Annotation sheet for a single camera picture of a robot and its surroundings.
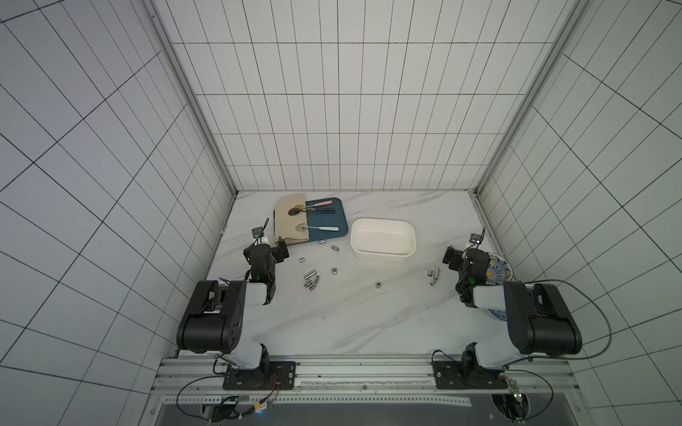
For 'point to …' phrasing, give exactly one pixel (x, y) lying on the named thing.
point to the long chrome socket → (436, 276)
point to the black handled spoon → (300, 209)
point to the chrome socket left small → (302, 260)
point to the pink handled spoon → (323, 203)
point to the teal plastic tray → (327, 219)
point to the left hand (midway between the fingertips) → (268, 243)
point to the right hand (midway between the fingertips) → (456, 245)
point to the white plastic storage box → (385, 237)
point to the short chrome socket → (430, 272)
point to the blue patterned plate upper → (499, 270)
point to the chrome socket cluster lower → (311, 284)
